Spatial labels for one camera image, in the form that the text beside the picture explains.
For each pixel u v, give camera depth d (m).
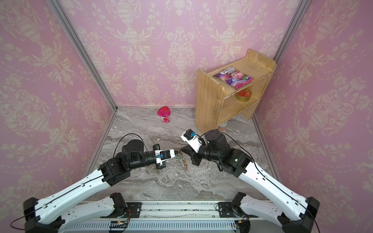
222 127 1.01
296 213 0.38
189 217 0.73
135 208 0.75
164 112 1.06
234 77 0.71
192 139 0.54
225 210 0.73
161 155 0.51
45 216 0.39
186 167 0.67
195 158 0.56
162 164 0.57
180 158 0.63
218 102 0.70
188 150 0.57
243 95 0.94
